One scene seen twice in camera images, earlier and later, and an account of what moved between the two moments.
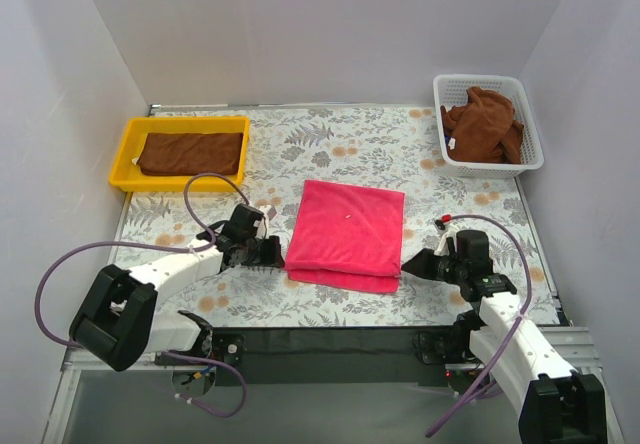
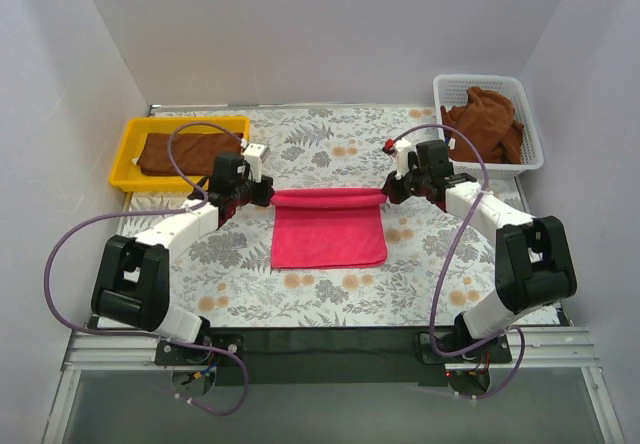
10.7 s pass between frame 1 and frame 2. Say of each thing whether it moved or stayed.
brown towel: stayed
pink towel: moved
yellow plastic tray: stayed
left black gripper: moved
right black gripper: moved
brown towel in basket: stayed
